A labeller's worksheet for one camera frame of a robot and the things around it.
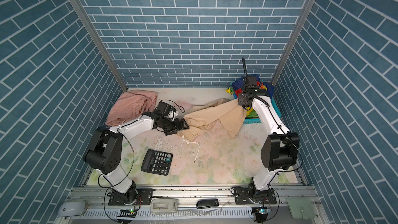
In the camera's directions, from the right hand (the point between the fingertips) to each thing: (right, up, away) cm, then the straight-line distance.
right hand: (244, 98), depth 88 cm
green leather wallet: (+22, -51, -18) cm, 59 cm away
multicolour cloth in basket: (-2, +7, +18) cm, 19 cm away
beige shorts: (-10, -10, +3) cm, 14 cm away
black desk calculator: (-48, -35, -6) cm, 60 cm away
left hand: (-35, -18, +2) cm, 40 cm away
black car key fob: (-24, -48, -20) cm, 57 cm away
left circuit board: (-60, -55, -16) cm, 83 cm away
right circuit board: (+5, -53, -17) cm, 56 cm away
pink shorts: (-74, -4, +17) cm, 76 cm away
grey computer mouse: (-80, -48, -23) cm, 96 cm away
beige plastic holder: (-42, -50, -18) cm, 68 cm away
